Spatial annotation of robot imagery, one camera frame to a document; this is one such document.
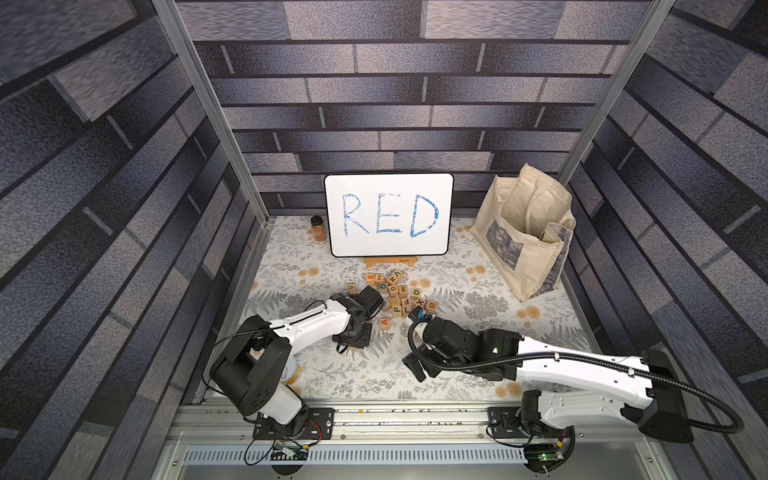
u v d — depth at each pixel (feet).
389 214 3.11
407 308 3.07
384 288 3.18
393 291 3.13
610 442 2.41
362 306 2.16
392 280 3.22
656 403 1.29
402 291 3.14
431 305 3.03
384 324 2.93
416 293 3.12
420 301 3.09
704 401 1.24
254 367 1.44
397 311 3.02
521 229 3.39
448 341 1.72
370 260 3.31
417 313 2.11
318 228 3.50
